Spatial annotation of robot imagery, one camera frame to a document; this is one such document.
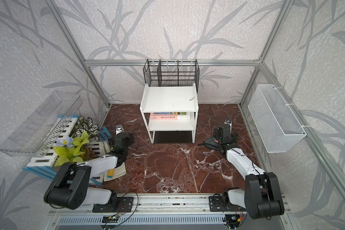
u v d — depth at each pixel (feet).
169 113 2.82
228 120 2.47
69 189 1.40
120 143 2.26
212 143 3.08
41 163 1.98
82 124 2.51
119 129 2.55
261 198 1.34
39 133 2.19
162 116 2.84
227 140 2.21
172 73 3.41
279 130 1.99
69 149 2.31
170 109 2.32
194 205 2.44
